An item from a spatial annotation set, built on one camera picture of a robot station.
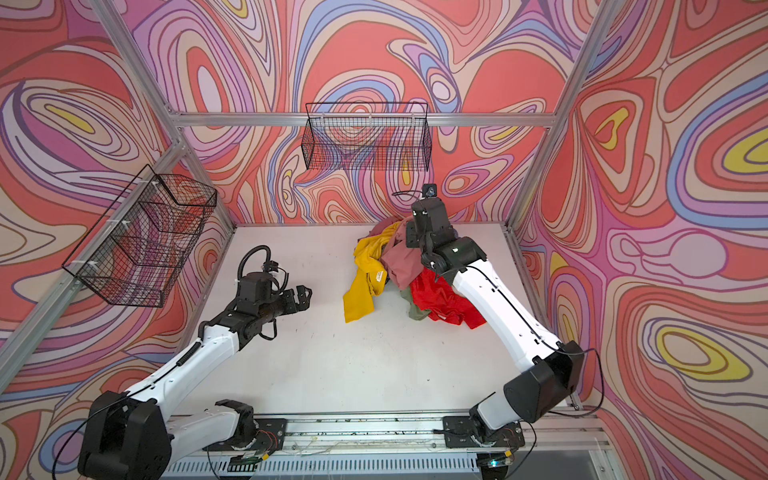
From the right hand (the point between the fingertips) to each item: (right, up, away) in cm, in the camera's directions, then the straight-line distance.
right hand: (423, 228), depth 77 cm
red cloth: (+7, -22, +14) cm, 27 cm away
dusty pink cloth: (-6, -9, +2) cm, 11 cm away
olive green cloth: (-1, -25, +14) cm, 29 cm away
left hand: (-34, -18, +9) cm, 40 cm away
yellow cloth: (-14, -13, +8) cm, 21 cm away
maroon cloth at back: (-13, +3, +38) cm, 40 cm away
